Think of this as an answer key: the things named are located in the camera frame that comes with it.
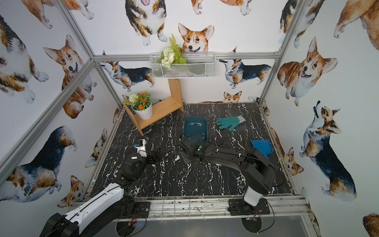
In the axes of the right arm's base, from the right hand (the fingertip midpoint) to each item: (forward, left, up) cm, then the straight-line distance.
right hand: (189, 148), depth 86 cm
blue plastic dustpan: (+7, -48, -11) cm, 50 cm away
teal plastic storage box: (+20, -4, -8) cm, 21 cm away
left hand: (+1, +21, +3) cm, 21 cm away
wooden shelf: (+39, +13, -2) cm, 41 cm away
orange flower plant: (+25, +31, +14) cm, 42 cm away
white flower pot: (+21, +29, +10) cm, 37 cm away
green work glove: (+24, -28, -8) cm, 38 cm away
